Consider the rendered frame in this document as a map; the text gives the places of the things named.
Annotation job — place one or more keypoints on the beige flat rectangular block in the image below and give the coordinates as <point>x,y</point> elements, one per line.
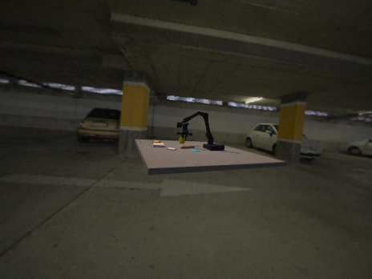
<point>158,145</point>

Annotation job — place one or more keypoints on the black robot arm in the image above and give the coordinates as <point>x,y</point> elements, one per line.
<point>205,116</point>

